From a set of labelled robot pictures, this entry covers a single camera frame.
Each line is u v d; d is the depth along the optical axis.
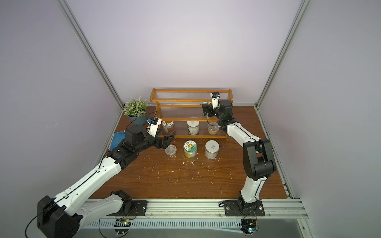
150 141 0.64
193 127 0.95
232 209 0.72
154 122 0.64
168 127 0.95
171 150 0.87
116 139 1.00
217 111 0.79
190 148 0.85
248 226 0.69
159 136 0.65
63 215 0.37
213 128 0.97
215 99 0.76
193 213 0.72
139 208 0.73
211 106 0.81
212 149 0.85
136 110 0.97
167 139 0.67
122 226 0.72
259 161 0.48
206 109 0.83
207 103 0.90
